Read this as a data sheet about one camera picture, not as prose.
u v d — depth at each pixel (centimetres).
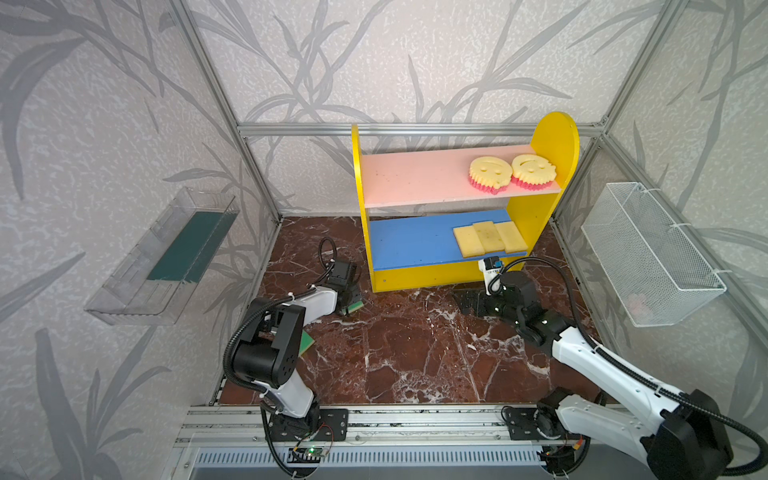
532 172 71
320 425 72
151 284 64
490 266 71
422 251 91
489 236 94
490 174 70
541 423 66
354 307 93
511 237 94
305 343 88
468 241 92
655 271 63
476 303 71
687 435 38
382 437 73
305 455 72
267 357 46
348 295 89
